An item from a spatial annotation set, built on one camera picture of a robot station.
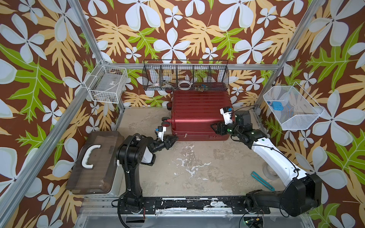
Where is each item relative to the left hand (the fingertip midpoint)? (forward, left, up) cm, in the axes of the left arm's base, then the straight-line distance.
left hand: (177, 136), depth 90 cm
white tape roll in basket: (+32, -5, +13) cm, 35 cm away
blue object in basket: (+13, -62, +15) cm, 65 cm away
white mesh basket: (+5, -69, +19) cm, 71 cm away
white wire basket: (+23, +43, +23) cm, 54 cm away
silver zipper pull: (0, -5, 0) cm, 5 cm away
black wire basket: (+37, -1, +21) cm, 43 cm away
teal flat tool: (-23, -50, -11) cm, 56 cm away
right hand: (0, -21, +13) cm, 25 cm away
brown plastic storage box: (-24, +42, +5) cm, 49 cm away
